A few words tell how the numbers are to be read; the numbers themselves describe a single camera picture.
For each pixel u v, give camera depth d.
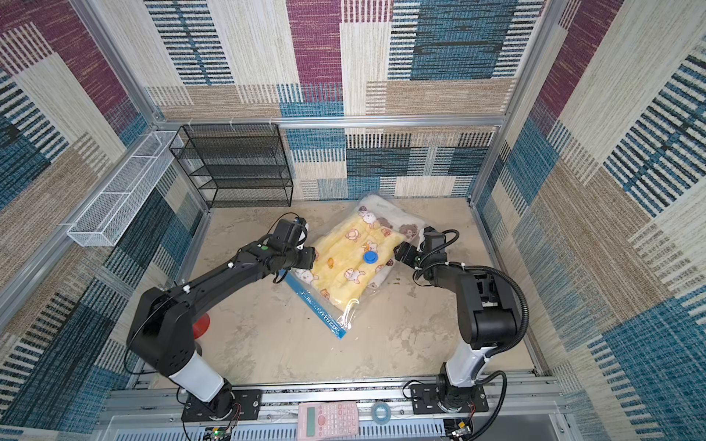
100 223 0.70
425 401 0.73
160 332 0.45
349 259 0.97
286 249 0.67
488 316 0.49
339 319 0.87
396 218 1.11
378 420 0.71
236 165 1.09
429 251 0.78
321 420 0.70
